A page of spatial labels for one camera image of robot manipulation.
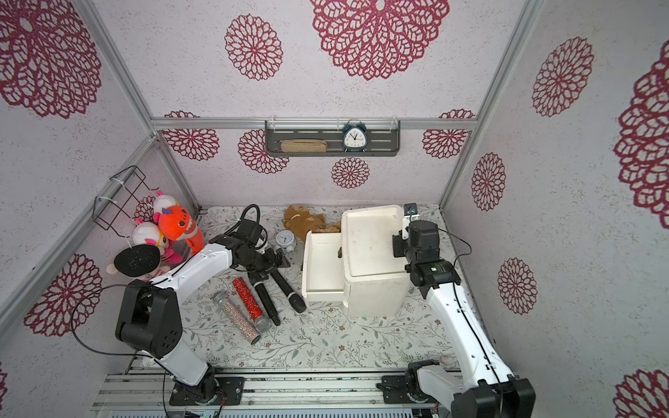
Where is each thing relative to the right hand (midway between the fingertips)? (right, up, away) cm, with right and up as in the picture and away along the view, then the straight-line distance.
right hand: (405, 228), depth 77 cm
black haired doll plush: (-78, -10, 0) cm, 79 cm away
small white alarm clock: (-40, -4, +28) cm, 49 cm away
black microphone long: (-44, -26, +13) cm, 52 cm away
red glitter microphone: (-44, -30, +6) cm, 54 cm away
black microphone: (-34, -24, +11) cm, 44 cm away
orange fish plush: (-75, +2, +12) cm, 76 cm away
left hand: (-39, -14, +11) cm, 43 cm away
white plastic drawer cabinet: (-10, -15, -7) cm, 19 cm away
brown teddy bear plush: (-35, +3, +29) cm, 45 cm away
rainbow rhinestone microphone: (-53, -29, +9) cm, 61 cm away
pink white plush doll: (-81, -2, +8) cm, 82 cm away
